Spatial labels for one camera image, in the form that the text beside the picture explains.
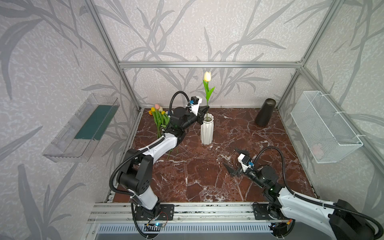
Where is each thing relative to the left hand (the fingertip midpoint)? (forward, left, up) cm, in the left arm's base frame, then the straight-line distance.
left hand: (210, 103), depth 78 cm
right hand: (-21, -10, -13) cm, 27 cm away
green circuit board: (-51, +24, -31) cm, 65 cm away
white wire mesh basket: (-21, -49, +2) cm, 54 cm away
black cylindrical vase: (+12, -39, -20) cm, 46 cm away
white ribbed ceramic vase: (-6, +1, -16) cm, 17 cm away
